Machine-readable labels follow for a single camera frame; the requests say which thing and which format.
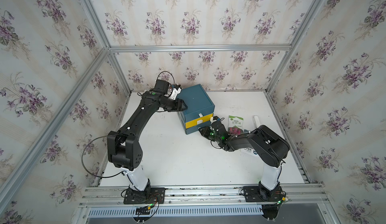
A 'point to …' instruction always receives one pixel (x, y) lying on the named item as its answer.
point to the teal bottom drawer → (195, 129)
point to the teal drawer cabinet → (200, 108)
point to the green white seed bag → (235, 125)
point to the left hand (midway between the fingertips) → (184, 109)
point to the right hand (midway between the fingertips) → (200, 130)
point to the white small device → (256, 121)
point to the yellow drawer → (202, 120)
